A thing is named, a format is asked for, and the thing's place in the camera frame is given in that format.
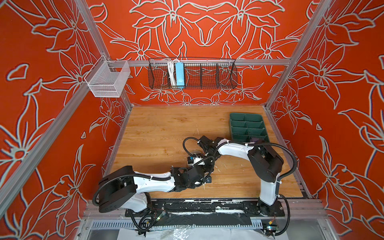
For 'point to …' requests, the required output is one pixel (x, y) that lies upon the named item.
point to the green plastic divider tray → (246, 127)
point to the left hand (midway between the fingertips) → (195, 171)
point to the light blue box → (180, 75)
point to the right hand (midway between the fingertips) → (197, 170)
